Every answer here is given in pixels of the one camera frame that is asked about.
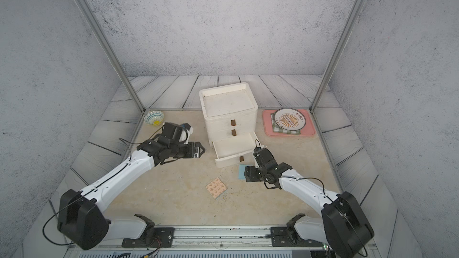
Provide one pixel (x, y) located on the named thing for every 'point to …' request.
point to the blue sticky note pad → (241, 171)
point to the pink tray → (309, 128)
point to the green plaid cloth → (277, 130)
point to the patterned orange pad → (216, 187)
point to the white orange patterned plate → (290, 119)
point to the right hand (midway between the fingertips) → (252, 173)
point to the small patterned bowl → (154, 117)
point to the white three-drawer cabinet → (231, 118)
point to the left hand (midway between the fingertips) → (201, 150)
